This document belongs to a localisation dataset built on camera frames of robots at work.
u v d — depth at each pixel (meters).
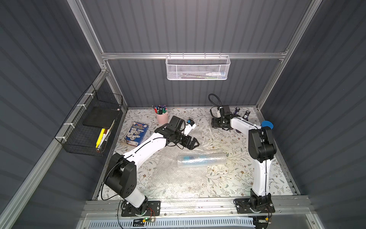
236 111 0.94
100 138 0.71
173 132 0.65
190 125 0.75
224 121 0.79
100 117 0.77
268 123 0.87
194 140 0.73
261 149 0.56
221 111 0.85
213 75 0.90
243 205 0.74
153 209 0.73
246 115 0.91
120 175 0.44
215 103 0.94
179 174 0.85
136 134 1.02
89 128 0.75
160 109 1.02
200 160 0.84
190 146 0.73
